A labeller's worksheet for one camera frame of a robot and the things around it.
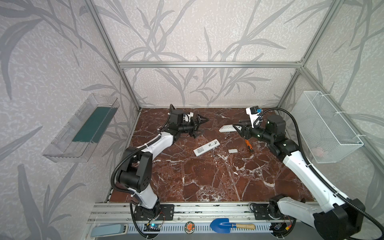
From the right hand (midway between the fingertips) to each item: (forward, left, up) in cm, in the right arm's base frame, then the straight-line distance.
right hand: (237, 118), depth 74 cm
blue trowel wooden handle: (-42, +8, -30) cm, 52 cm away
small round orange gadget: (-43, +24, -29) cm, 57 cm away
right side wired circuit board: (-43, -21, -35) cm, 59 cm away
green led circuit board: (-43, +42, -32) cm, 68 cm away
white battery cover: (-2, -2, -31) cm, 31 cm away
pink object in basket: (-13, -40, -10) cm, 43 cm away
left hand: (+3, +14, -7) cm, 16 cm away
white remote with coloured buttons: (-2, +5, -5) cm, 7 cm away
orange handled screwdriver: (+1, -13, -28) cm, 31 cm away
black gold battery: (+8, +1, -30) cm, 31 cm away
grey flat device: (-44, +62, -26) cm, 81 cm away
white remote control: (0, +15, -29) cm, 33 cm away
